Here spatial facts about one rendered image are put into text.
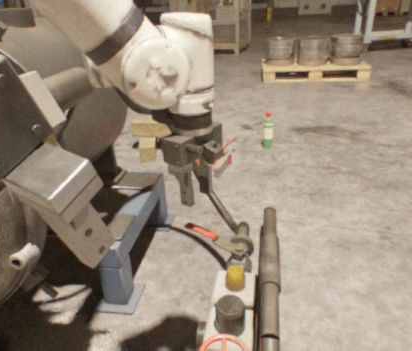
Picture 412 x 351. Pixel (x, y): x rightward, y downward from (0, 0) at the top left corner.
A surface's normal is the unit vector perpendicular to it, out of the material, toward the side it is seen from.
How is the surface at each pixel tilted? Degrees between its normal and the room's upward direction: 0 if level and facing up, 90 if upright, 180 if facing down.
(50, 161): 25
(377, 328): 0
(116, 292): 90
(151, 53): 90
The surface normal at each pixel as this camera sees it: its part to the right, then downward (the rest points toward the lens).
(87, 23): 0.09, 0.66
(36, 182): -0.16, -0.64
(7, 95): 0.85, 0.30
